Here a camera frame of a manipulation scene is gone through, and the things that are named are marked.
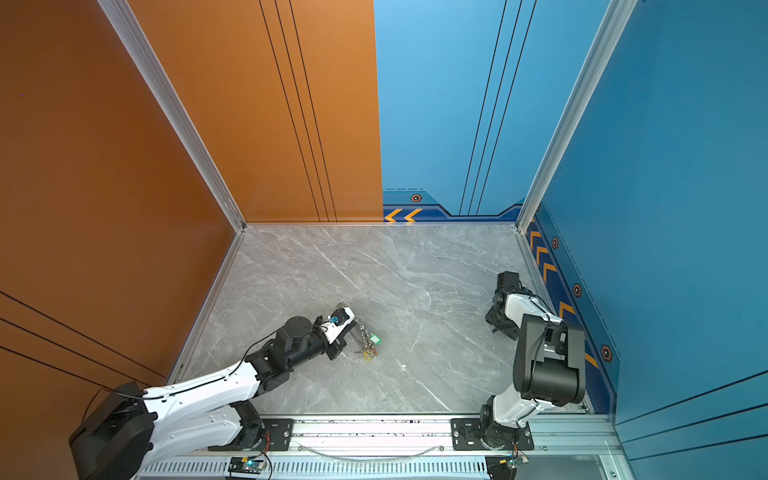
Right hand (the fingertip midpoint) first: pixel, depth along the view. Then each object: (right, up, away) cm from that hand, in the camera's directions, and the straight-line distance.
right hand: (501, 323), depth 93 cm
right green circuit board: (-8, -28, -23) cm, 37 cm away
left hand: (-44, +4, -13) cm, 46 cm away
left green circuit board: (-69, -28, -22) cm, 78 cm away
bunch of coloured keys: (-40, -3, -13) cm, 42 cm away
